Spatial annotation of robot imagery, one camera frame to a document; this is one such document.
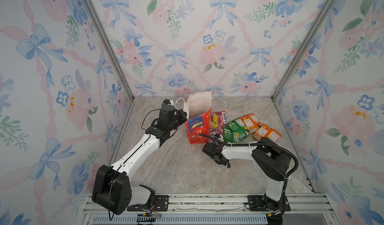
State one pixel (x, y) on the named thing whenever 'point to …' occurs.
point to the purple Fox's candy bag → (217, 130)
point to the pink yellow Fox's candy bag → (218, 119)
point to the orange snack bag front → (264, 131)
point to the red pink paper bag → (198, 106)
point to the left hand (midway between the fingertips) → (188, 111)
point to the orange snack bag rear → (251, 122)
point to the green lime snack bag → (233, 132)
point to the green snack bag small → (238, 127)
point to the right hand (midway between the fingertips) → (230, 147)
